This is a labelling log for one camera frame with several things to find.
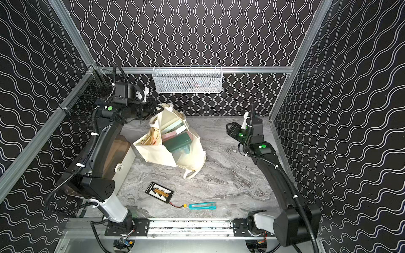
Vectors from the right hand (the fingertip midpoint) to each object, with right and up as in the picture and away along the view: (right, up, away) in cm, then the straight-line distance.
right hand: (230, 125), depth 78 cm
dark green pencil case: (-28, -9, +7) cm, 30 cm away
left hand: (-32, +10, -7) cm, 34 cm away
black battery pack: (-36, -35, +5) cm, 51 cm away
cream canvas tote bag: (-38, -11, +1) cm, 40 cm away
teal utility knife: (-9, -41, +2) cm, 42 cm away
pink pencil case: (-31, -5, +3) cm, 32 cm away
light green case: (-32, 0, +17) cm, 36 cm away
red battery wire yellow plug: (-23, -41, +3) cm, 47 cm away
